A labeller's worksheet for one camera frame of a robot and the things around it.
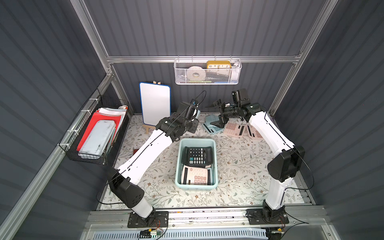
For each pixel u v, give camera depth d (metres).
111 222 0.74
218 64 0.87
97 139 0.67
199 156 0.87
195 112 0.58
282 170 0.49
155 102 0.95
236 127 1.09
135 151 0.46
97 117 0.74
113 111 0.79
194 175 0.82
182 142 0.87
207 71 0.89
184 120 0.54
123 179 0.41
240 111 0.60
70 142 0.61
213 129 1.08
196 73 0.84
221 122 0.73
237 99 0.66
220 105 0.71
